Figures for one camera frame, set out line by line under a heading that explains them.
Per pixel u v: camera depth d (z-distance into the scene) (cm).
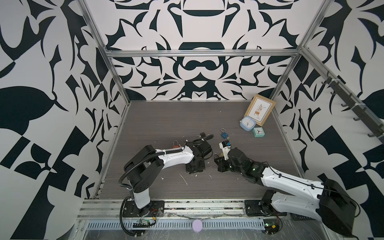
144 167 49
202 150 70
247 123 104
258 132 101
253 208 74
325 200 42
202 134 102
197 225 63
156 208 73
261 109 102
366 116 55
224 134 101
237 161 63
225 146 73
